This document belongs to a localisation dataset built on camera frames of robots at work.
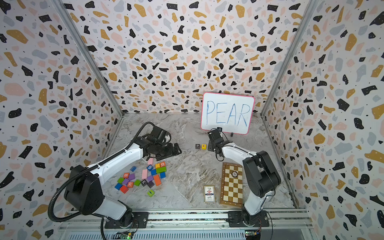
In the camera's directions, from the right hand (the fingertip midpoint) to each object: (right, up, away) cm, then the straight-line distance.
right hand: (214, 144), depth 96 cm
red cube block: (-51, -23, -15) cm, 57 cm away
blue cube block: (-32, -17, -7) cm, 37 cm away
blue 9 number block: (-40, -13, -6) cm, 42 cm away
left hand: (-22, -3, -12) cm, 25 cm away
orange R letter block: (-48, -21, -12) cm, 54 cm away
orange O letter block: (-32, -12, -4) cm, 35 cm away
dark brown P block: (-11, -1, +4) cm, 12 cm away
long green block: (-33, -15, -5) cm, 36 cm away
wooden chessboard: (+9, -21, -13) cm, 26 cm away
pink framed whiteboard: (+14, +21, +7) cm, 26 cm away
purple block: (-38, -19, -8) cm, 44 cm away
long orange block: (-34, -20, -9) cm, 40 cm away
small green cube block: (-45, -20, -10) cm, 50 cm away
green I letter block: (-36, -25, -15) cm, 46 cm away
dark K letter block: (-41, -20, -11) cm, 47 cm away
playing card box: (-4, -25, -15) cm, 29 cm away
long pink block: (-42, -16, -8) cm, 46 cm away
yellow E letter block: (-6, -2, +4) cm, 8 cm away
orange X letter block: (-35, -12, -4) cm, 38 cm away
